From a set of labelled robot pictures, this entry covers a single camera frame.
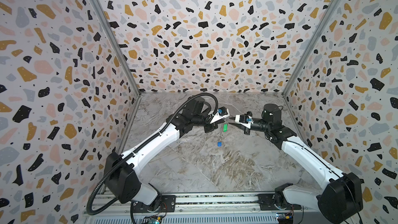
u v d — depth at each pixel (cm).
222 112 61
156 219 70
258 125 65
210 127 66
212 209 73
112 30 86
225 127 76
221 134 98
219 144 86
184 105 50
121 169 37
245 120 60
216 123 65
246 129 67
